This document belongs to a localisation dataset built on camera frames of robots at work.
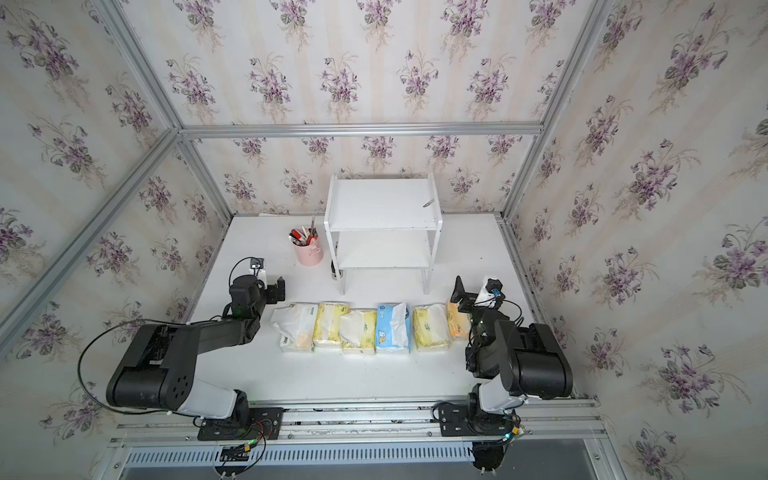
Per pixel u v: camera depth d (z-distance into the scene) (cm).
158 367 45
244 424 67
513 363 44
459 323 87
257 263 80
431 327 86
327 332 84
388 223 72
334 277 101
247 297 72
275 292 85
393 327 83
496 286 72
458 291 80
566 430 73
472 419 67
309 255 100
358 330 84
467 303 78
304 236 101
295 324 86
